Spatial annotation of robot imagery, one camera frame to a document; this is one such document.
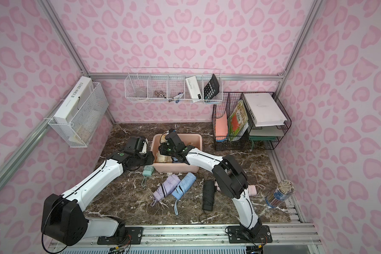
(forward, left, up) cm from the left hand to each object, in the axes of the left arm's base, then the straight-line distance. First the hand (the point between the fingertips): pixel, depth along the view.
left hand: (152, 155), depth 86 cm
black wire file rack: (+19, -55, +6) cm, 58 cm away
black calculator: (+32, -33, +19) cm, 50 cm away
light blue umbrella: (-8, -20, -10) cm, 24 cm away
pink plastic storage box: (-2, -6, -5) cm, 8 cm away
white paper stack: (+27, -65, +9) cm, 70 cm away
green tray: (+14, -58, -4) cm, 60 cm away
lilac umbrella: (-12, -9, -10) cm, 18 cm away
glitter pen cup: (-22, -60, +3) cm, 64 cm away
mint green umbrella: (-3, +5, -12) cm, 13 cm away
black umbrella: (-17, -30, -12) cm, 37 cm away
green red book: (+25, -50, 0) cm, 56 cm away
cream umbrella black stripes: (-2, -6, -1) cm, 6 cm away
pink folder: (+31, -41, -10) cm, 52 cm away
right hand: (+5, -2, -1) cm, 6 cm away
